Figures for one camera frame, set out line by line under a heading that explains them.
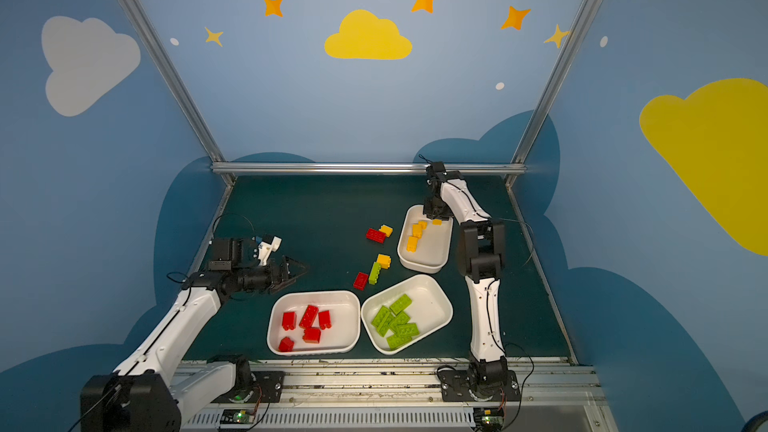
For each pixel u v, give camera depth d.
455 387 0.74
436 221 1.06
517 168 1.18
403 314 0.86
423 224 1.06
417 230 1.05
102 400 0.37
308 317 0.84
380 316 0.86
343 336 0.82
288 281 0.69
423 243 1.03
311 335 0.82
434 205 0.91
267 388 0.73
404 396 0.74
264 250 0.75
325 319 0.83
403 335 0.82
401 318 0.86
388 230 1.05
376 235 1.04
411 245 1.00
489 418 0.72
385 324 0.83
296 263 0.73
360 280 0.92
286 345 0.78
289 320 0.82
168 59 0.86
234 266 0.67
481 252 0.62
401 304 0.88
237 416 0.71
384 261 0.96
